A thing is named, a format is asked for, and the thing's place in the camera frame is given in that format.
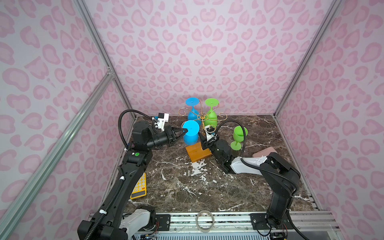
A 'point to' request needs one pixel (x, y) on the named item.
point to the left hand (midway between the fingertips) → (187, 129)
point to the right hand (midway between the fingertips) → (202, 129)
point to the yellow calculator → (140, 189)
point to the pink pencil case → (265, 152)
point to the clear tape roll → (205, 230)
